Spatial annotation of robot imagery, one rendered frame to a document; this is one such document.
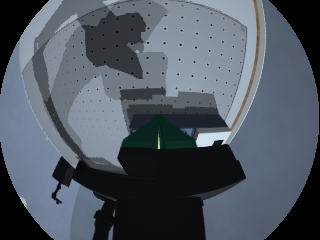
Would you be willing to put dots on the dark blue dock with white console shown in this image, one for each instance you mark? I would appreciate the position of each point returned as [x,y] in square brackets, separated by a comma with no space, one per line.
[206,129]

